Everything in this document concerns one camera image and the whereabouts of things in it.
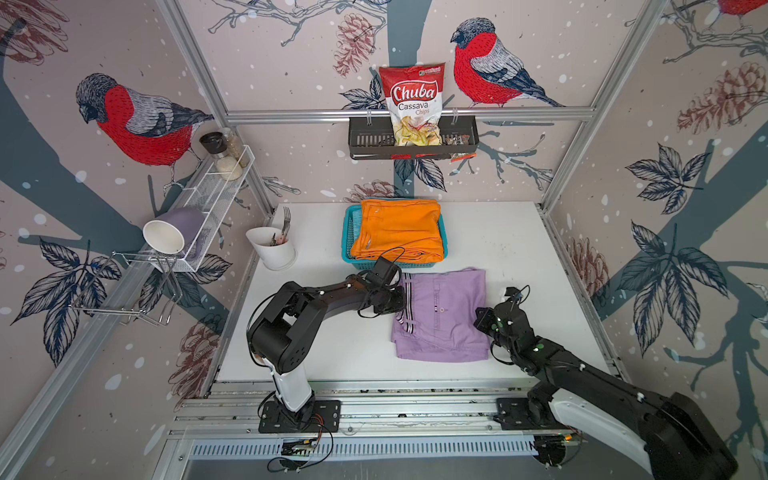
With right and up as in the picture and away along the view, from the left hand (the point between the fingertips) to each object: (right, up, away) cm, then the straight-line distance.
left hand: (412, 300), depth 91 cm
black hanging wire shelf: (-13, +52, +4) cm, 54 cm away
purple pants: (+7, -6, -3) cm, 10 cm away
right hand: (+18, -1, -4) cm, 19 cm away
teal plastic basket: (-21, +24, +13) cm, 35 cm away
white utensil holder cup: (-46, +17, +5) cm, 49 cm away
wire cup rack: (-58, +11, -33) cm, 68 cm away
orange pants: (-4, +22, +7) cm, 24 cm away
